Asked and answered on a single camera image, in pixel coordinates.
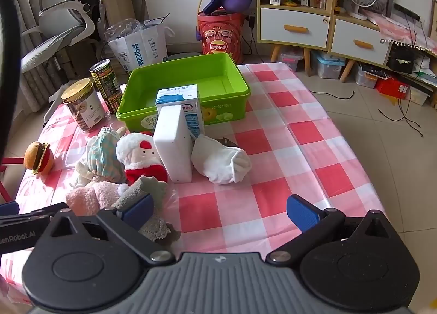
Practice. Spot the pale grey-green cloth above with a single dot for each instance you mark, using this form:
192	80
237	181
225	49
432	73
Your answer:
153	186

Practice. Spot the black power strip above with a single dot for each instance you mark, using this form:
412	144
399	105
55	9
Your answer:
406	11

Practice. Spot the pink cloth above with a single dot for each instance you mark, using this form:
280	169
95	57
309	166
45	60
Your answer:
403	27

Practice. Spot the pink fluffy plush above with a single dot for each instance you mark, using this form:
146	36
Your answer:
88	198

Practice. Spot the black power adapter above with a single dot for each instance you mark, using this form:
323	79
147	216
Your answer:
252	22

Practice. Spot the red stool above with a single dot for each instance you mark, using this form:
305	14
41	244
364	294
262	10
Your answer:
3	163

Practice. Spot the low wooden drawer cabinet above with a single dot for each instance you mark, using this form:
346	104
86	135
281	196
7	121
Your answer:
358	35

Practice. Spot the white office chair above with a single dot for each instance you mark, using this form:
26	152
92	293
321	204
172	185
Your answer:
65	16

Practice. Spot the santa plush toy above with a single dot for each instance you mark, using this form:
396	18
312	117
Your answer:
136	153

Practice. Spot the clear jar with gold lid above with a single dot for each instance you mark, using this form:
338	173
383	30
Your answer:
85	109

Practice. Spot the red flat box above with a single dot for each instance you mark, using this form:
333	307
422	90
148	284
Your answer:
392	87

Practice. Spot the plush doll with striped hat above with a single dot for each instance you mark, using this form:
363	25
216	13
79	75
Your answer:
102	160

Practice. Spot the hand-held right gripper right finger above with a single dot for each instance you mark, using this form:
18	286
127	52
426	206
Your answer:
302	213

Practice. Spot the clear plastic bag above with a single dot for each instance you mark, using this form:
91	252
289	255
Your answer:
123	28

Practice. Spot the clear storage box blue lid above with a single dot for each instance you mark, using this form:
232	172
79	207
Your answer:
329	64

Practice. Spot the blue white milk carton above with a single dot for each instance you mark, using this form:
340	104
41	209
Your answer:
191	102

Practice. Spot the black bag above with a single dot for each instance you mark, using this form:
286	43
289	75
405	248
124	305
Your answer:
404	57

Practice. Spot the burger toy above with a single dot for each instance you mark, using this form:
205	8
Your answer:
34	155

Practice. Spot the red white checkered tablecloth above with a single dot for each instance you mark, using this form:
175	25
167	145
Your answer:
239	204

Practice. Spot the white sock bundle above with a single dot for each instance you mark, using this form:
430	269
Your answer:
218	160

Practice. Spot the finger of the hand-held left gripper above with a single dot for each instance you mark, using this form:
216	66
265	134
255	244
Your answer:
7	207
41	211

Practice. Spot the dark green drink can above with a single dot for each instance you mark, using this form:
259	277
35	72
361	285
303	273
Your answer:
105	85

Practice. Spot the white paper bag blue print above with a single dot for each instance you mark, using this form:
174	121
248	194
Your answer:
140	47

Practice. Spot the green plastic bin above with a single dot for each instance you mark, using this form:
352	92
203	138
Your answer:
191	75

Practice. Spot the brown round disc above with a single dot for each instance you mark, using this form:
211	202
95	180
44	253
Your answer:
228	142

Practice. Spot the red snack bucket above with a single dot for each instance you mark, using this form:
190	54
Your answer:
218	34

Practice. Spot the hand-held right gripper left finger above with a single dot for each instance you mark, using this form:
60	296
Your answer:
141	209

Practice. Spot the tall wooden shelf cabinet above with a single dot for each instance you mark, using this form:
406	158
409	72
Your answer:
290	20

